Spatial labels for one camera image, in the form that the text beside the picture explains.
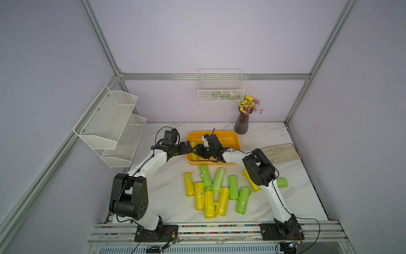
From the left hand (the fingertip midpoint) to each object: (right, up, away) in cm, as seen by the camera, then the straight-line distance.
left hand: (183, 150), depth 91 cm
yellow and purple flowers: (+40, +28, +6) cm, 49 cm away
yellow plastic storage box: (+29, +6, +18) cm, 34 cm away
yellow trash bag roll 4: (+22, -27, -11) cm, 36 cm away
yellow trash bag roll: (+6, -5, +5) cm, 9 cm away
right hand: (+5, -3, +9) cm, 11 cm away
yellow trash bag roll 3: (+10, -23, -9) cm, 27 cm away
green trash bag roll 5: (+57, -19, -2) cm, 60 cm away
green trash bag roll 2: (+21, -17, -3) cm, 27 cm away
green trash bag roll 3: (+28, -20, -6) cm, 35 cm away
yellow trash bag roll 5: (+15, -27, -12) cm, 33 cm away
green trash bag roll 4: (+33, -23, -9) cm, 41 cm away
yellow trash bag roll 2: (+4, -19, -5) cm, 20 cm away
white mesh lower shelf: (-28, -2, -14) cm, 32 cm away
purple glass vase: (+38, +16, +17) cm, 45 cm away
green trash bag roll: (+13, -16, -2) cm, 20 cm away
